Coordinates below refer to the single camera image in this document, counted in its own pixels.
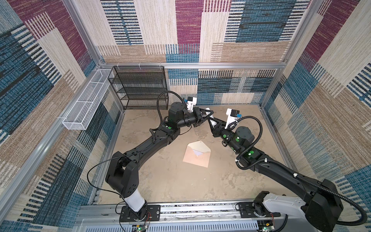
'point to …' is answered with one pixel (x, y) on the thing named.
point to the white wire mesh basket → (79, 115)
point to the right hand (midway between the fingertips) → (208, 120)
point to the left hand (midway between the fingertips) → (215, 112)
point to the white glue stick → (212, 122)
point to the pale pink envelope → (190, 157)
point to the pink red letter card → (197, 153)
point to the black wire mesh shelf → (138, 86)
